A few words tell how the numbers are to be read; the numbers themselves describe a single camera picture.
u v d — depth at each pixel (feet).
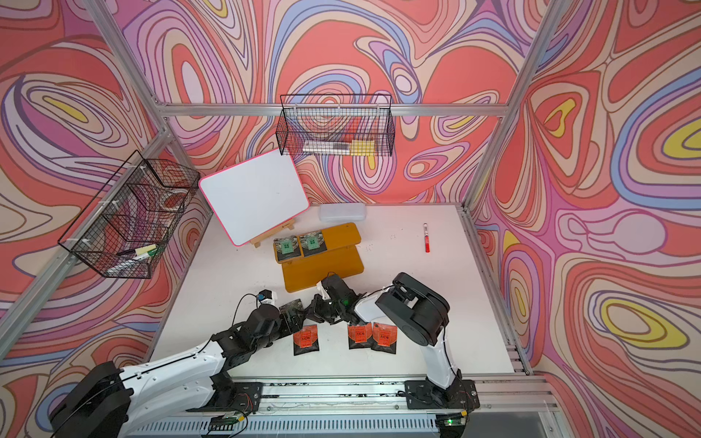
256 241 3.40
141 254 2.36
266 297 2.52
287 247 2.90
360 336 2.76
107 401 1.35
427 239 3.54
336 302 2.48
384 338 2.76
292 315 2.52
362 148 2.70
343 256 3.32
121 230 2.39
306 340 2.74
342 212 3.90
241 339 2.10
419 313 1.69
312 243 2.93
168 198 2.86
